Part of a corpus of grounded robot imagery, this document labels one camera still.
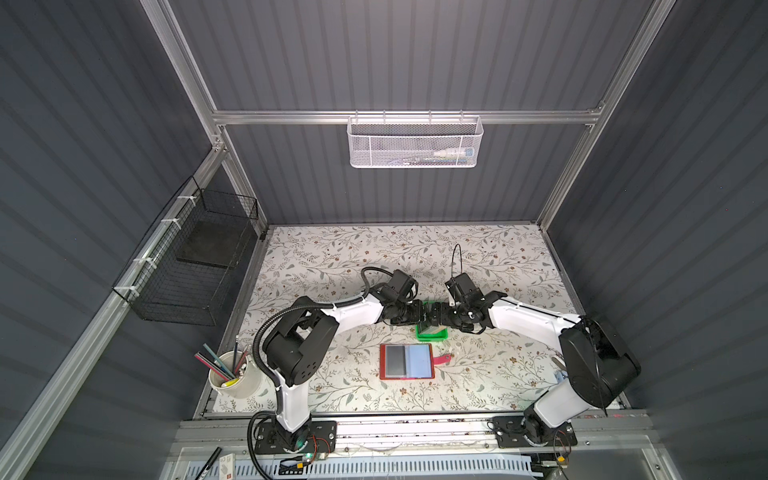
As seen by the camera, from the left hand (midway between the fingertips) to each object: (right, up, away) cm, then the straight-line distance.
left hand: (425, 317), depth 91 cm
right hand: (+5, -1, 0) cm, 6 cm away
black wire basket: (-62, +15, -18) cm, 66 cm away
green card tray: (+2, -5, 0) cm, 5 cm away
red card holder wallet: (-2, -11, -6) cm, 13 cm away
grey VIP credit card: (-9, -11, -6) cm, 16 cm away
